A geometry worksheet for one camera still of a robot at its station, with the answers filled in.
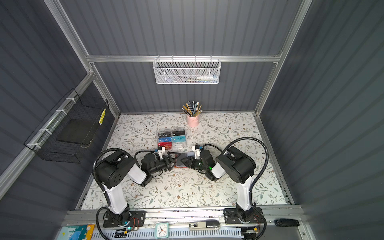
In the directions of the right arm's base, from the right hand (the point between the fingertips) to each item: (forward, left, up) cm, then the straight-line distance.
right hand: (183, 163), depth 90 cm
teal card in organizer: (+17, +3, +2) cm, 17 cm away
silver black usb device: (-32, -12, +2) cm, 34 cm away
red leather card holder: (0, +2, +1) cm, 2 cm away
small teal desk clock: (-34, +8, 0) cm, 35 cm away
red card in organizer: (+13, +11, +1) cm, 17 cm away
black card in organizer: (+20, +4, +5) cm, 21 cm away
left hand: (+1, +1, +3) cm, 4 cm away
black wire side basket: (+6, +54, +28) cm, 62 cm away
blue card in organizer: (+16, +13, +2) cm, 21 cm away
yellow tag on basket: (+17, +44, +25) cm, 53 cm away
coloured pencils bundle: (+39, -5, +9) cm, 40 cm away
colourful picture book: (-35, +44, 0) cm, 56 cm away
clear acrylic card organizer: (+25, +13, -1) cm, 28 cm away
